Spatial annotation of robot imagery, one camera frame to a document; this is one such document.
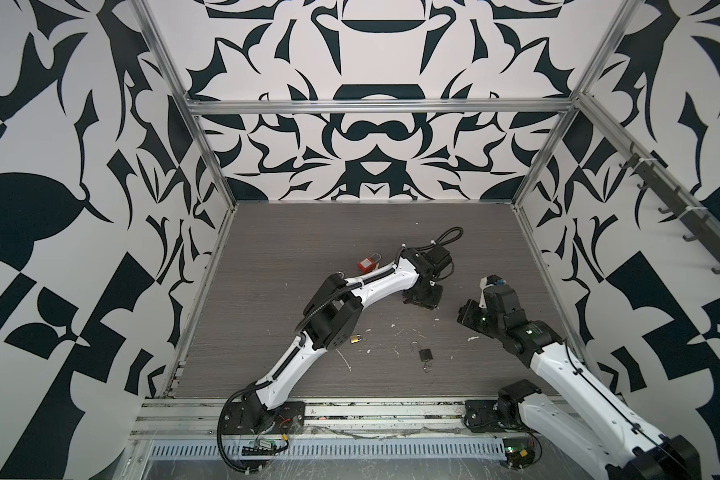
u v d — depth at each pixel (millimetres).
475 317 732
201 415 760
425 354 846
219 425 698
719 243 540
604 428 444
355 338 867
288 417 740
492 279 749
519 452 709
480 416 743
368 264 1018
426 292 794
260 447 727
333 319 557
